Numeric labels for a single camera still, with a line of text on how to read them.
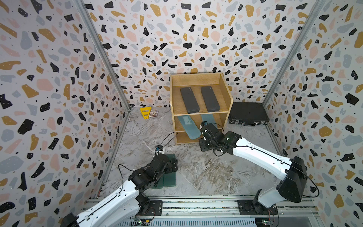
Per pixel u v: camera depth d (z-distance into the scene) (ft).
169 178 2.68
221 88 2.90
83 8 2.29
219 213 2.40
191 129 2.83
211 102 2.66
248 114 3.73
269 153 1.55
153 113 3.83
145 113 3.85
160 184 2.62
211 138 1.91
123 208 1.87
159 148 2.28
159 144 3.27
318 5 2.31
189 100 2.63
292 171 1.40
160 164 1.90
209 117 3.03
